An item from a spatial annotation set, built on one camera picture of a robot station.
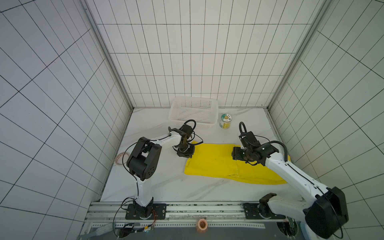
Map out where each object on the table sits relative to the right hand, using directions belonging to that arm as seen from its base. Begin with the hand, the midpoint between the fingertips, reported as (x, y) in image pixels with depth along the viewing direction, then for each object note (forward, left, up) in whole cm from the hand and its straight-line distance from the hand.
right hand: (236, 153), depth 83 cm
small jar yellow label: (+25, +3, -3) cm, 25 cm away
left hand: (0, +27, -8) cm, 28 cm away
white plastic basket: (+42, +18, -9) cm, 47 cm away
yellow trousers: (0, +10, -10) cm, 14 cm away
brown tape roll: (-34, +20, +2) cm, 40 cm away
